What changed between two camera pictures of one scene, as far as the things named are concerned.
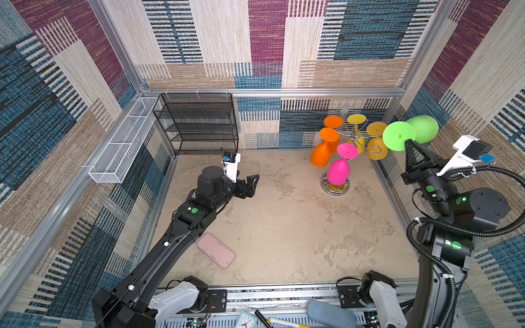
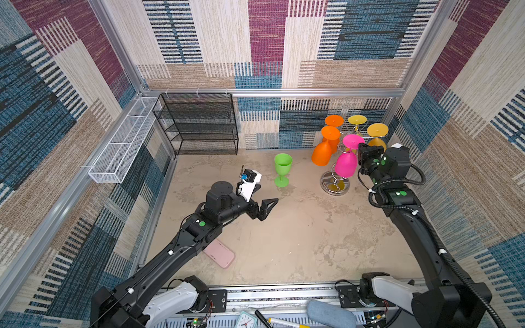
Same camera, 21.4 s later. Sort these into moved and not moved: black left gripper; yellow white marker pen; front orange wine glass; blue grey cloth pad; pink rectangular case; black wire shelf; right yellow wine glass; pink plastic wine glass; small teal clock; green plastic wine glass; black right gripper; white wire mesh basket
Moved: pink plastic wine glass; black left gripper; black right gripper; green plastic wine glass
Not moved: yellow white marker pen; blue grey cloth pad; small teal clock; pink rectangular case; right yellow wine glass; front orange wine glass; white wire mesh basket; black wire shelf
